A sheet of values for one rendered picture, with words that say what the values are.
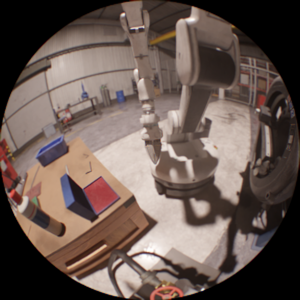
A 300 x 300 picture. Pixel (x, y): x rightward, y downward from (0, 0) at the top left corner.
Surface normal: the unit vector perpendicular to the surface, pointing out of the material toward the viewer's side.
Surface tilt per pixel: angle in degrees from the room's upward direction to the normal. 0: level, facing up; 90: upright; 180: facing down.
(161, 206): 0
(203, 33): 129
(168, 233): 0
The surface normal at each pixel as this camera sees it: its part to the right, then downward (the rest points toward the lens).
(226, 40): 0.09, 0.95
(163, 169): -0.50, -0.07
